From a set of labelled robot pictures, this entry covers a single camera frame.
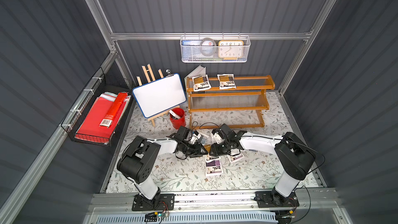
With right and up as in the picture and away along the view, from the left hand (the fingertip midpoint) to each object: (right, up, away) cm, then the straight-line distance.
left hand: (206, 155), depth 86 cm
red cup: (-17, +17, +12) cm, 27 cm away
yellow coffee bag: (+11, +42, -1) cm, 43 cm away
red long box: (-44, +28, -12) cm, 53 cm away
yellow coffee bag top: (-3, +41, -2) cm, 41 cm away
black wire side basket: (-54, +40, -8) cm, 67 cm away
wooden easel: (-34, +20, +11) cm, 41 cm away
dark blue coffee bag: (+16, -2, +1) cm, 16 cm away
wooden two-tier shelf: (+35, +37, +36) cm, 62 cm away
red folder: (-52, +18, -18) cm, 58 cm away
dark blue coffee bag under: (-1, +8, +8) cm, 11 cm away
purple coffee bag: (+4, -5, -2) cm, 7 cm away
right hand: (+3, 0, +1) cm, 4 cm away
